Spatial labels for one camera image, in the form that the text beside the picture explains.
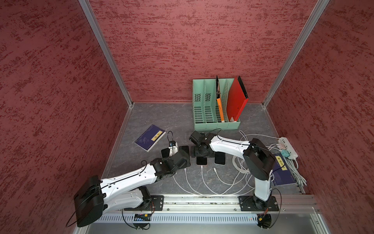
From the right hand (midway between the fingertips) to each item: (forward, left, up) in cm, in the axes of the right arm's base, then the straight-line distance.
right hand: (200, 156), depth 90 cm
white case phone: (-3, 0, +1) cm, 4 cm away
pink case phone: (+5, +9, +1) cm, 10 cm away
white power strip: (+11, -58, -1) cm, 59 cm away
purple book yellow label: (+14, +34, +2) cm, 37 cm away
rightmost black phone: (-1, -12, 0) cm, 12 cm away
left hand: (-5, +12, +7) cm, 15 cm away
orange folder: (+23, -13, +20) cm, 33 cm away
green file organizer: (+36, -6, +3) cm, 37 cm away
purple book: (-11, -49, -3) cm, 50 cm away
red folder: (+33, -27, +18) cm, 46 cm away
